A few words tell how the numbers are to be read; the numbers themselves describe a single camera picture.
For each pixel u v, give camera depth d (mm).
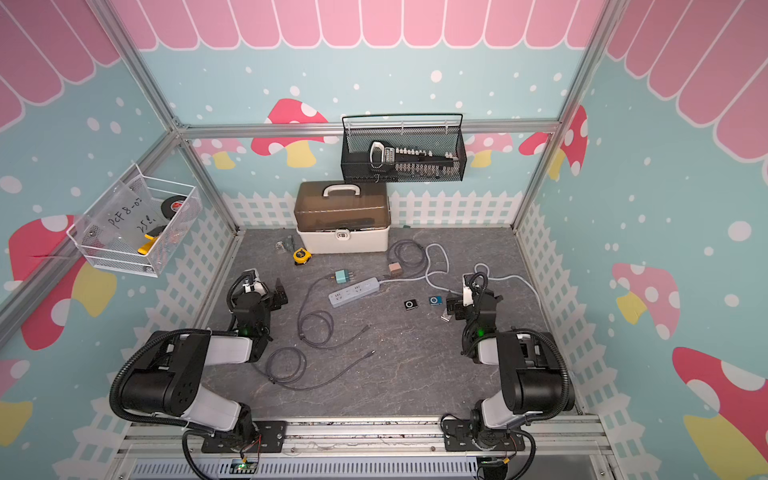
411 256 1128
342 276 1030
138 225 696
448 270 1059
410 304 971
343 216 1026
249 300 731
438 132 915
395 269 1057
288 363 871
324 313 974
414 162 890
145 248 630
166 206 793
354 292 993
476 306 814
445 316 944
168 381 453
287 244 1132
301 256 1088
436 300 990
